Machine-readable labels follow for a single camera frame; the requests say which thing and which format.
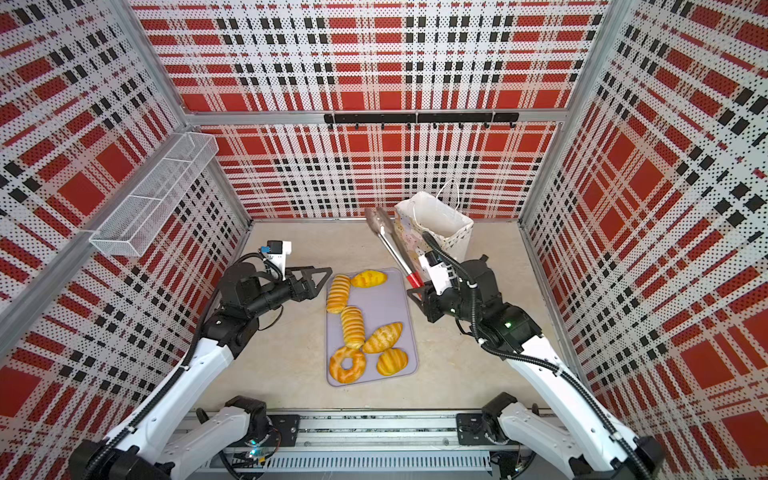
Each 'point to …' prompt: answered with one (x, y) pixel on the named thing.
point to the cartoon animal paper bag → (421, 213)
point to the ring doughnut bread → (359, 362)
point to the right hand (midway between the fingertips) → (413, 294)
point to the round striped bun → (391, 361)
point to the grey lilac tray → (371, 326)
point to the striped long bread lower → (353, 323)
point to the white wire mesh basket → (138, 221)
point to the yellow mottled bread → (369, 279)
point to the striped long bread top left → (338, 294)
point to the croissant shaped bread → (383, 338)
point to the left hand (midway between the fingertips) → (322, 274)
